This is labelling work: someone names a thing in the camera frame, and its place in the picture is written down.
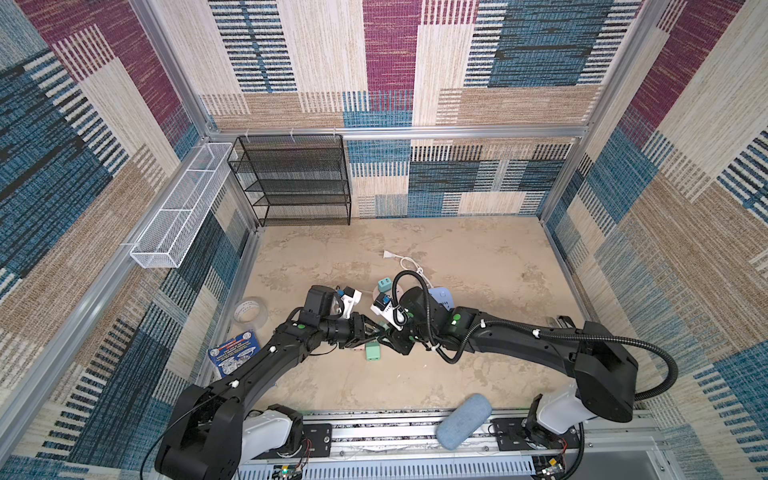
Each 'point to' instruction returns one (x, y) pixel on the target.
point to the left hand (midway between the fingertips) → (382, 330)
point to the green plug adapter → (373, 351)
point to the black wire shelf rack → (294, 180)
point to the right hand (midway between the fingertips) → (387, 336)
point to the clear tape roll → (249, 313)
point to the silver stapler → (559, 323)
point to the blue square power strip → (443, 295)
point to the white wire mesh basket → (164, 241)
